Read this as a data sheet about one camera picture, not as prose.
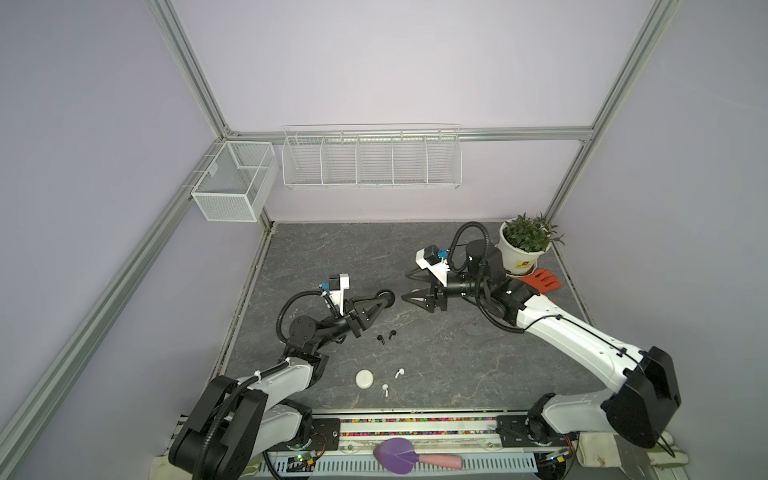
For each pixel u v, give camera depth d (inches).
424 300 24.8
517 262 38.9
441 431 29.7
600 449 27.3
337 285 26.1
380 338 35.7
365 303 26.9
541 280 40.2
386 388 31.7
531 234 37.0
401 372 32.7
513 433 28.9
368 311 28.2
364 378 32.3
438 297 24.2
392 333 35.8
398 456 28.0
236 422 16.5
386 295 27.3
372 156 41.9
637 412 15.7
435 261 23.6
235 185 37.5
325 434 28.8
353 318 25.8
